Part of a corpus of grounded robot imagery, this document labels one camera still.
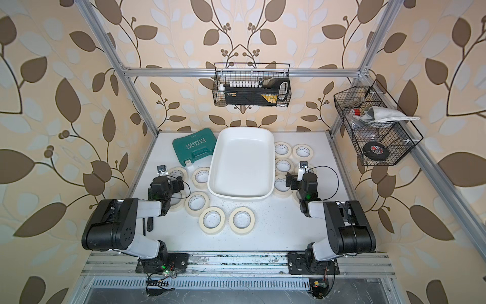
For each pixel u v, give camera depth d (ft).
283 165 3.45
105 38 2.65
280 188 3.07
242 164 3.42
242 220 2.83
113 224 1.54
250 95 2.77
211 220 2.84
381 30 2.48
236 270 2.42
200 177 3.25
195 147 3.55
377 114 2.07
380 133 2.40
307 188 2.35
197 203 2.99
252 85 2.71
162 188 2.40
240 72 2.98
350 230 1.49
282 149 3.67
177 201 2.92
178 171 3.30
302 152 3.65
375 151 2.37
